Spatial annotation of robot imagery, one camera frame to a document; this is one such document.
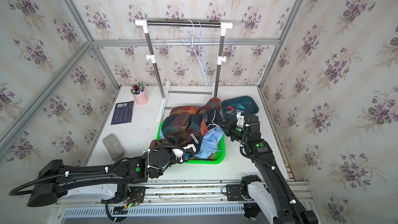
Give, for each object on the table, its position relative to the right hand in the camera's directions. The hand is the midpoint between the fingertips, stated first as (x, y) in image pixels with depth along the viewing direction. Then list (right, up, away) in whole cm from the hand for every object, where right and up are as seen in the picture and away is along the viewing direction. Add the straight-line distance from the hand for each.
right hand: (220, 123), depth 75 cm
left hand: (-17, -6, -5) cm, 18 cm away
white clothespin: (-13, -7, -2) cm, 15 cm away
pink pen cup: (-50, +15, +26) cm, 58 cm away
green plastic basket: (-1, -21, +9) cm, 23 cm away
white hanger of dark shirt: (-4, -1, +2) cm, 4 cm away
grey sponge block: (-59, -15, +11) cm, 62 cm away
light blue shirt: (-5, -11, +4) cm, 12 cm away
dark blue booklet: (-63, +3, +29) cm, 69 cm away
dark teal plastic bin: (+19, +9, +33) cm, 39 cm away
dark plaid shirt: (-17, -1, +2) cm, 17 cm away
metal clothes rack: (-36, +19, +38) cm, 56 cm away
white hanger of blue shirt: (-16, +41, +33) cm, 55 cm away
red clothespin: (+11, +6, +30) cm, 32 cm away
